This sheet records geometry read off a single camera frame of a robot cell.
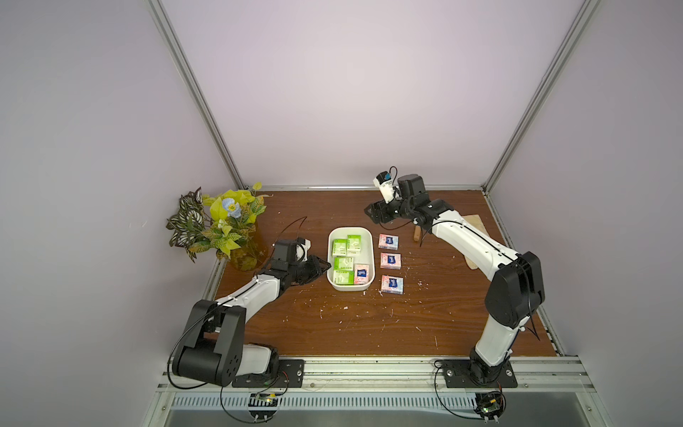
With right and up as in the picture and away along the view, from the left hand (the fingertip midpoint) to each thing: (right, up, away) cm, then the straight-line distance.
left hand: (332, 265), depth 87 cm
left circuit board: (-18, -34, -15) cm, 41 cm away
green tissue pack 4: (+4, -5, +3) cm, 7 cm away
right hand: (+14, +22, -2) cm, 26 cm away
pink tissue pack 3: (+21, -7, +1) cm, 22 cm away
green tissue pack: (+2, +4, +11) cm, 12 cm away
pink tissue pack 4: (+10, -4, +3) cm, 11 cm away
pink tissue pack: (+21, +7, +13) cm, 25 cm away
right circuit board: (+44, -34, -17) cm, 58 cm away
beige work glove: (+59, +14, +21) cm, 64 cm away
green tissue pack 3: (+4, -1, +6) cm, 7 cm away
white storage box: (+12, +1, +9) cm, 15 cm away
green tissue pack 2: (+8, +5, +11) cm, 14 cm away
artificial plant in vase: (-34, +14, -6) cm, 37 cm away
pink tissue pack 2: (+20, 0, +8) cm, 22 cm away
